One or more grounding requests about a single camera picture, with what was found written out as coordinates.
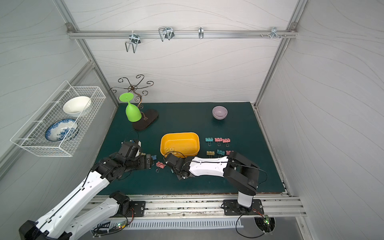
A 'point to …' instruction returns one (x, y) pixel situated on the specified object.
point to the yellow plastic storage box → (181, 144)
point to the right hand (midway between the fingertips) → (170, 166)
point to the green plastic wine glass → (132, 111)
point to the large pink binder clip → (160, 165)
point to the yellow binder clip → (210, 153)
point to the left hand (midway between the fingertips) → (145, 160)
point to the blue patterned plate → (62, 130)
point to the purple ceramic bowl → (219, 112)
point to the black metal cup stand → (149, 116)
